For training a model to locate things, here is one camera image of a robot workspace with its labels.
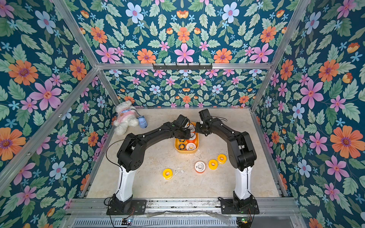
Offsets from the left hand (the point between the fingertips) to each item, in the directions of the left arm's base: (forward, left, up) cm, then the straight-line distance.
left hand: (191, 134), depth 96 cm
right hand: (+4, -5, +1) cm, 6 cm away
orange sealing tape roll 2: (-4, 0, -1) cm, 4 cm away
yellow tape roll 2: (-20, -12, -6) cm, 24 cm away
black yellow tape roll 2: (-2, +7, -4) cm, 8 cm away
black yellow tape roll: (-7, +7, -5) cm, 11 cm away
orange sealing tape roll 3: (-1, -1, +7) cm, 7 cm away
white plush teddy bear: (+18, +47, +3) cm, 50 cm away
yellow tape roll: (-24, +16, -5) cm, 30 cm away
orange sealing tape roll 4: (-21, -4, -6) cm, 22 cm away
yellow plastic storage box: (-11, 0, -5) cm, 12 cm away
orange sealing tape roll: (-7, +1, -5) cm, 8 cm away
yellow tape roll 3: (-17, -19, -5) cm, 26 cm away
